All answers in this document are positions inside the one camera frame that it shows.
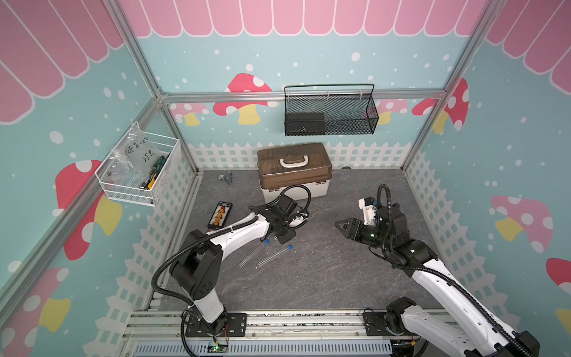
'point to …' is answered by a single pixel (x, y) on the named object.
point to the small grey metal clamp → (228, 177)
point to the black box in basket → (308, 123)
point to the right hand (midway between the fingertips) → (338, 224)
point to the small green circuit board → (221, 348)
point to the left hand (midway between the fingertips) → (285, 233)
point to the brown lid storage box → (281, 168)
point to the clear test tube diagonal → (263, 262)
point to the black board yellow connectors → (220, 215)
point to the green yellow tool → (155, 169)
